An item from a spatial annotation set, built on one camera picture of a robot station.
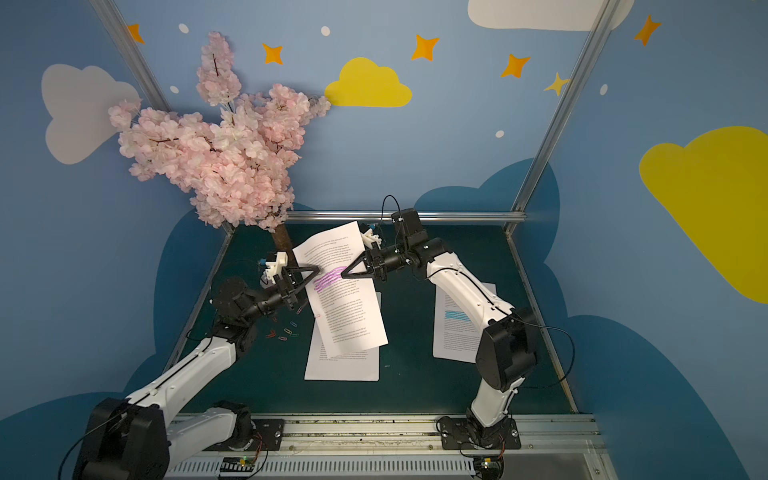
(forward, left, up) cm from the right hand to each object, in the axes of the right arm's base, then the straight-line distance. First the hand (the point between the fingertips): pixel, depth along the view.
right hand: (350, 275), depth 68 cm
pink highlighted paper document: (-10, 0, -33) cm, 34 cm away
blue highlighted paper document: (+3, -31, -32) cm, 44 cm away
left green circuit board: (-35, +24, -32) cm, 53 cm away
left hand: (+2, +8, -3) cm, 8 cm away
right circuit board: (-32, -36, -35) cm, 60 cm away
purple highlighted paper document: (-7, 0, -3) cm, 8 cm away
